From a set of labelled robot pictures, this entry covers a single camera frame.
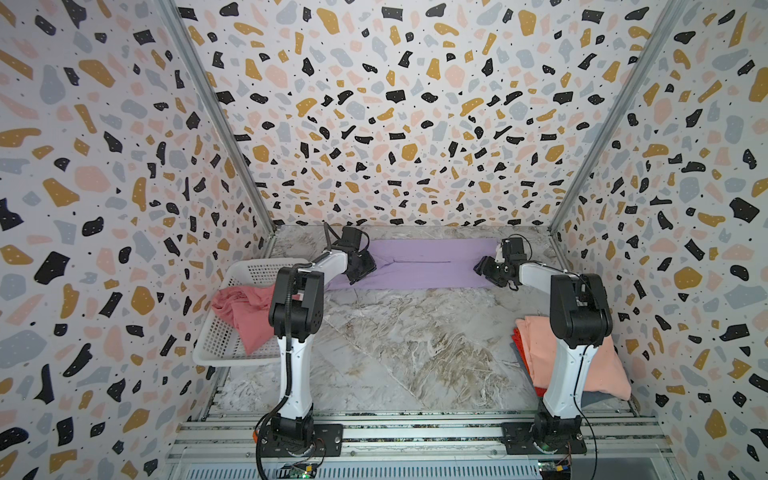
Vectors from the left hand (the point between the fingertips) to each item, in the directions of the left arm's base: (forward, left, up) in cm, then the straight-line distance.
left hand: (375, 262), depth 104 cm
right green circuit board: (-60, -43, -5) cm, 74 cm away
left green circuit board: (-59, +17, -4) cm, 61 cm away
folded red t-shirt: (-27, -43, -2) cm, 51 cm away
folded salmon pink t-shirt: (-40, -63, +1) cm, 75 cm away
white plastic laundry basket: (-28, +44, -1) cm, 52 cm away
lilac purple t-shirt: (+3, -22, -4) cm, 22 cm away
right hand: (-1, -36, 0) cm, 36 cm away
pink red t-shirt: (-21, +35, +6) cm, 41 cm away
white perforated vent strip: (-59, 0, -4) cm, 59 cm away
